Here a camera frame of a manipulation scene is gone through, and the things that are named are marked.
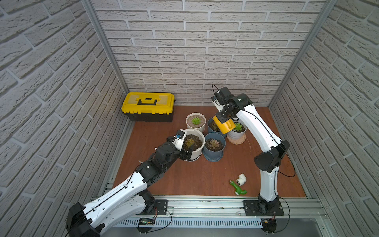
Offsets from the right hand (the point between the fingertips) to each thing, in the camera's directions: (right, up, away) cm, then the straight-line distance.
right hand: (227, 114), depth 82 cm
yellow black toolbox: (-50, +6, +16) cm, 52 cm away
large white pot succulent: (-19, -15, +7) cm, 25 cm away
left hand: (-24, -11, -7) cm, 28 cm away
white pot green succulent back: (-18, -3, +13) cm, 22 cm away
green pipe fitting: (+6, -42, -3) cm, 42 cm away
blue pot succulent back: (-6, -8, +13) cm, 16 cm away
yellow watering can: (-1, -7, 0) cm, 7 cm away
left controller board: (-43, -56, -10) cm, 71 cm away
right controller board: (+18, -55, -11) cm, 59 cm away
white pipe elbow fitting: (+8, -37, -1) cm, 38 cm away
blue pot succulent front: (-6, -19, +6) cm, 21 cm away
